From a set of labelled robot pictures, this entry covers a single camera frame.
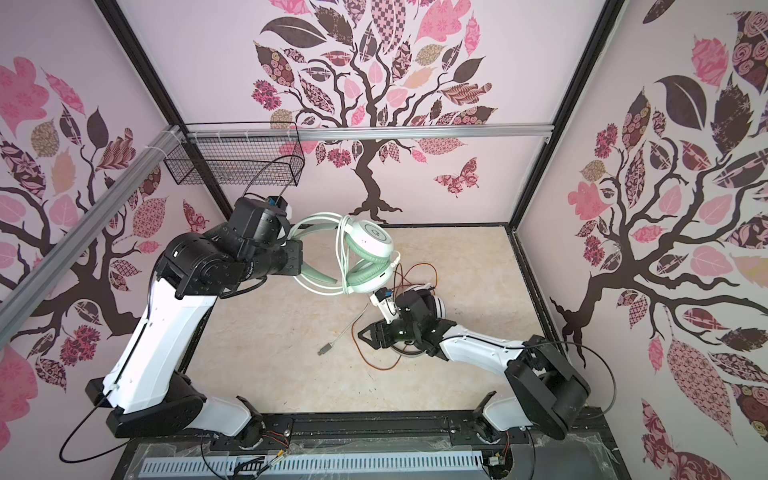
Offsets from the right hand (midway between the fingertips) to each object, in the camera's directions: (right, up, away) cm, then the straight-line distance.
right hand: (366, 328), depth 81 cm
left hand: (-14, +20, -18) cm, 30 cm away
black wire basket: (-36, +53, +14) cm, 66 cm away
